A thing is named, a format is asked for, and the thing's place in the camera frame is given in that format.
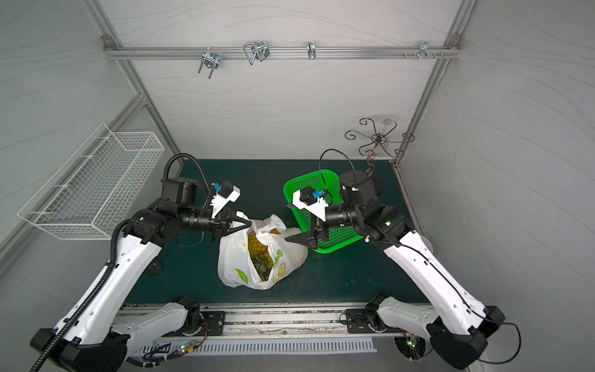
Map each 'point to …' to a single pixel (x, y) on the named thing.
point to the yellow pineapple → (259, 255)
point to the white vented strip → (242, 346)
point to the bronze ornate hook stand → (377, 139)
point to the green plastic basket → (328, 181)
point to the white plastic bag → (235, 266)
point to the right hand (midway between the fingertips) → (289, 217)
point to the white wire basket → (91, 194)
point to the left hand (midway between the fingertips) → (248, 225)
